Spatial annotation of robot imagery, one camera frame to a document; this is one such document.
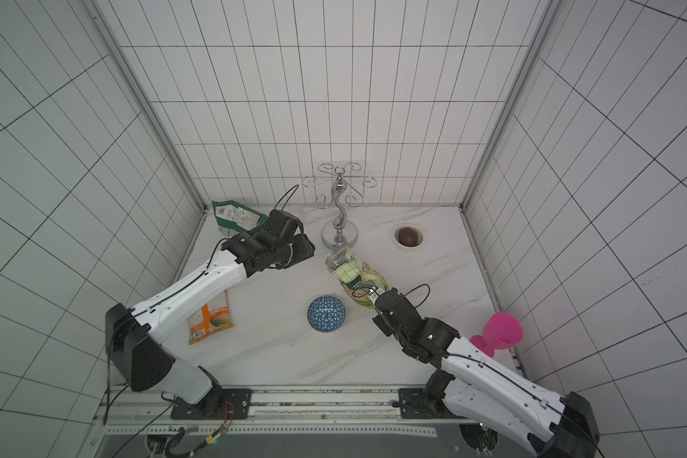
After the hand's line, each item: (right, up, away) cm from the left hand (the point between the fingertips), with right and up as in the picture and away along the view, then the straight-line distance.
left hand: (305, 256), depth 80 cm
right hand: (+21, -12, -1) cm, 24 cm away
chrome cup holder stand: (+12, +20, +8) cm, 25 cm away
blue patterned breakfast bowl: (+6, -19, +8) cm, 21 cm away
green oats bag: (+14, -5, -7) cm, 16 cm away
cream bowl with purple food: (+35, +5, +23) cm, 42 cm away
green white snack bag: (-30, +11, +23) cm, 40 cm away
